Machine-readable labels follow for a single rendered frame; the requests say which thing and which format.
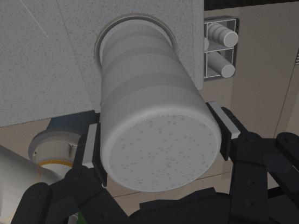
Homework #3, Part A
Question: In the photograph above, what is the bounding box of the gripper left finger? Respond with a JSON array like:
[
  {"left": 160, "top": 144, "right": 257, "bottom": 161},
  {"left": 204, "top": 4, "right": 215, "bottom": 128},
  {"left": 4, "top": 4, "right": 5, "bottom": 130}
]
[{"left": 14, "top": 122, "right": 128, "bottom": 224}]

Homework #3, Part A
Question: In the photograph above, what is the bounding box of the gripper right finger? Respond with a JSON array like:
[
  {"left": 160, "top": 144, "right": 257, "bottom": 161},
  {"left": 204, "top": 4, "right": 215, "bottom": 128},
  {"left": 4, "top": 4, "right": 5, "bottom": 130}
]
[{"left": 206, "top": 101, "right": 299, "bottom": 224}]

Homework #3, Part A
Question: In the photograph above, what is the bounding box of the grey banded tin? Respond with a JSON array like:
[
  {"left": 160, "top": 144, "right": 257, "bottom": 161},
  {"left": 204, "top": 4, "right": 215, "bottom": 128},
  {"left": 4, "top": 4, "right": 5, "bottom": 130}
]
[{"left": 99, "top": 14, "right": 222, "bottom": 193}]

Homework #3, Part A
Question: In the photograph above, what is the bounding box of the grey speckled caddy slab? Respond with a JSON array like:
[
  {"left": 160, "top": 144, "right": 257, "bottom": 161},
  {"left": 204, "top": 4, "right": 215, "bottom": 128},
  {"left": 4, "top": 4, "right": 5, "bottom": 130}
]
[{"left": 0, "top": 0, "right": 206, "bottom": 128}]

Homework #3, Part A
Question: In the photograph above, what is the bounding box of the grey smooth bottle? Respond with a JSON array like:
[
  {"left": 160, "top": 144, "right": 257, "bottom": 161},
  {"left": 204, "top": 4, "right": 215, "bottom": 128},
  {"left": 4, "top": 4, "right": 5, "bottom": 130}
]
[{"left": 206, "top": 51, "right": 236, "bottom": 79}]

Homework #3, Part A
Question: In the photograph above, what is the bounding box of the grey ribbed bottle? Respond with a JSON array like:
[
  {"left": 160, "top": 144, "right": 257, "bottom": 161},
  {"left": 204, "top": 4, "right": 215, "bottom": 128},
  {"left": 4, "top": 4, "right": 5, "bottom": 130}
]
[{"left": 207, "top": 22, "right": 239, "bottom": 48}]

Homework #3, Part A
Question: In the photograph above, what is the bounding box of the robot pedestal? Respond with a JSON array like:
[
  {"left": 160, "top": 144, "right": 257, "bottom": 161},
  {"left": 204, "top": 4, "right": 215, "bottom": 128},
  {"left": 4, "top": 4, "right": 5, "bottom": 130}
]
[{"left": 28, "top": 128, "right": 86, "bottom": 165}]

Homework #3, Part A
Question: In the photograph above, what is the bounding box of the dark crate with white frame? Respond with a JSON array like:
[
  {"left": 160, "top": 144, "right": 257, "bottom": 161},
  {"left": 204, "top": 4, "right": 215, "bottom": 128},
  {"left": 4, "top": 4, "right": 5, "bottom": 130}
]
[{"left": 203, "top": 15, "right": 240, "bottom": 82}]

